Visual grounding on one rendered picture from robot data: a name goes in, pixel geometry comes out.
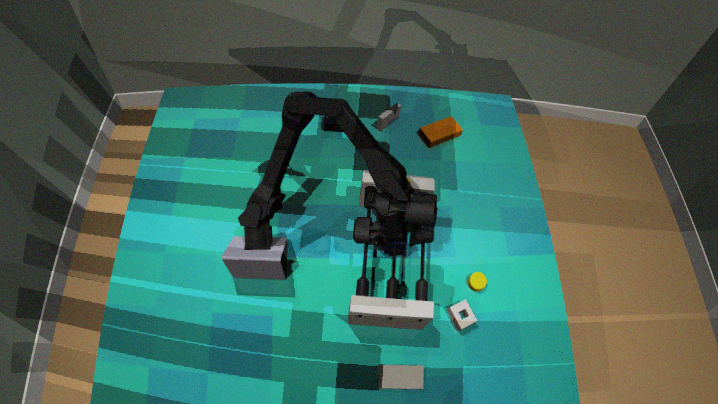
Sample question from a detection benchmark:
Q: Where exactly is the orange rectangular block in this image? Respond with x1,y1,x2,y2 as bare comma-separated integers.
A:
419,117,463,148

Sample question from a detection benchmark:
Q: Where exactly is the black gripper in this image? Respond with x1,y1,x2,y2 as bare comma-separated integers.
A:
353,214,434,247

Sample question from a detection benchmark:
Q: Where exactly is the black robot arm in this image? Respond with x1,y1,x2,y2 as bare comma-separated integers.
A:
238,91,438,250

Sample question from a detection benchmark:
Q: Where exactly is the beige rectangular block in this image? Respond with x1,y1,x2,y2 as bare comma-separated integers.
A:
377,365,424,390

